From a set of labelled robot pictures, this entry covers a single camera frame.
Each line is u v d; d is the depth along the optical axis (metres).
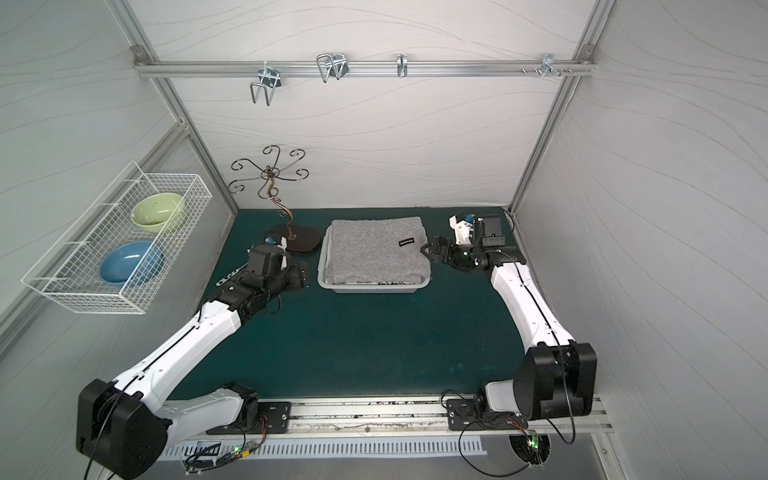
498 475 0.68
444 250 0.72
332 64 0.76
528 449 0.72
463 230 0.75
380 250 0.91
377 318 0.91
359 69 0.79
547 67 0.77
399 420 0.74
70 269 0.58
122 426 0.39
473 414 0.73
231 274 1.01
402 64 0.72
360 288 0.90
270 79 0.78
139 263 0.58
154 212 0.73
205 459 0.69
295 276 0.73
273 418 0.74
